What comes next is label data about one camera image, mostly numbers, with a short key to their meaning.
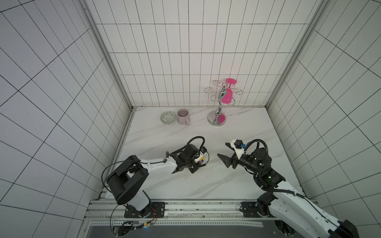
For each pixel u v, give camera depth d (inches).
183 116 40.9
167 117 43.4
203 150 30.1
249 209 28.2
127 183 17.1
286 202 20.0
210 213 28.6
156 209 28.4
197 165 29.3
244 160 25.6
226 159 26.2
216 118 43.5
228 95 35.7
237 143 24.0
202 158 30.2
